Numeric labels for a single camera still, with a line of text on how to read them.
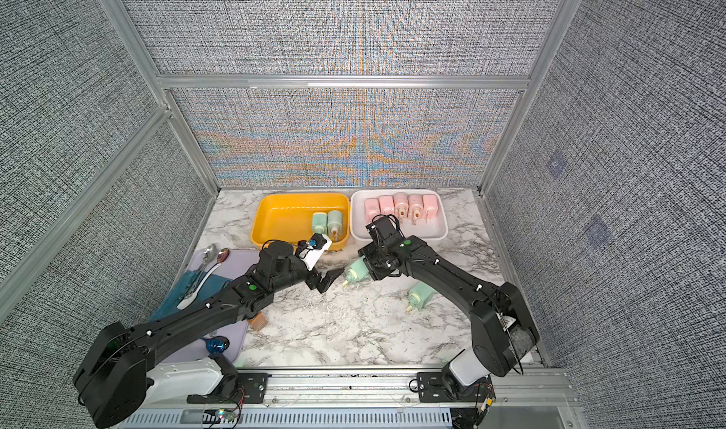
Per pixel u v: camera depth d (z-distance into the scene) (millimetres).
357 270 812
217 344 813
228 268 962
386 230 664
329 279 702
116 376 400
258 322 841
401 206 1060
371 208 1035
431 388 725
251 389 733
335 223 1001
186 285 923
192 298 897
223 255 975
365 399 732
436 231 1056
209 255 975
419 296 830
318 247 670
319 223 1000
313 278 695
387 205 1062
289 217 1099
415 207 1050
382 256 627
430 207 1042
